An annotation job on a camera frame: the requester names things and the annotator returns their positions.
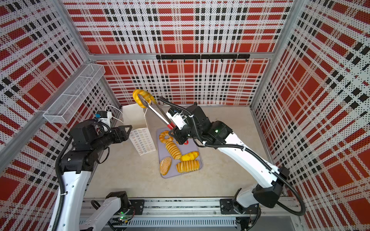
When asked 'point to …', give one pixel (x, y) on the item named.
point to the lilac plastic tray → (184, 149)
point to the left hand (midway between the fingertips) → (126, 130)
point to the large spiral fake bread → (188, 166)
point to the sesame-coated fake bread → (165, 165)
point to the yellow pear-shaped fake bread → (190, 156)
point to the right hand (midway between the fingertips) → (172, 133)
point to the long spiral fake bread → (173, 149)
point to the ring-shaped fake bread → (162, 137)
